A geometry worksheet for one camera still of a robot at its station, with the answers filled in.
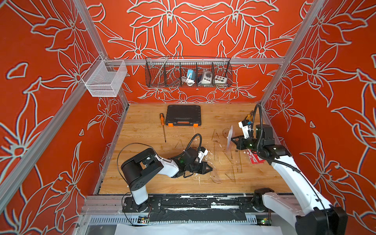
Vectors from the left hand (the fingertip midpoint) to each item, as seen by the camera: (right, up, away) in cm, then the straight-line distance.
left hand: (213, 170), depth 81 cm
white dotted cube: (+7, +55, +13) cm, 57 cm away
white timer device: (-2, +55, +9) cm, 56 cm away
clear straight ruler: (+3, +8, +12) cm, 15 cm away
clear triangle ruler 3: (+12, +6, +11) cm, 17 cm away
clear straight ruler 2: (+17, +1, +6) cm, 18 cm away
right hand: (+8, +19, -3) cm, 21 cm away
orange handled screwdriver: (-33, +27, +26) cm, 50 cm away
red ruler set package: (+9, +19, -1) cm, 21 cm away
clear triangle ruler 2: (-20, +11, +14) cm, 27 cm away
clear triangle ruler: (+5, +16, +19) cm, 26 cm away
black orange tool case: (-18, +31, +33) cm, 49 cm away
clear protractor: (+1, -4, +1) cm, 4 cm away
